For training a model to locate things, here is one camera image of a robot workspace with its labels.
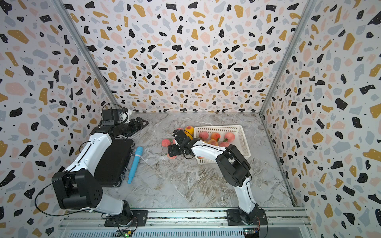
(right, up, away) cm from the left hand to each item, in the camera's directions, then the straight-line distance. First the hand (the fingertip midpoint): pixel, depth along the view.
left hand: (144, 124), depth 84 cm
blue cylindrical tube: (-8, -25, +6) cm, 27 cm away
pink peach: (+34, -7, +19) cm, 39 cm away
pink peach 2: (+51, -8, +16) cm, 54 cm away
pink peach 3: (+9, -12, +14) cm, 20 cm away
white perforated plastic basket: (+59, -11, +19) cm, 63 cm away
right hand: (+15, -16, +8) cm, 23 cm away
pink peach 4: (+14, -21, +9) cm, 27 cm away
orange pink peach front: (+40, -12, +15) cm, 44 cm away
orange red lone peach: (+42, -8, +19) cm, 46 cm away
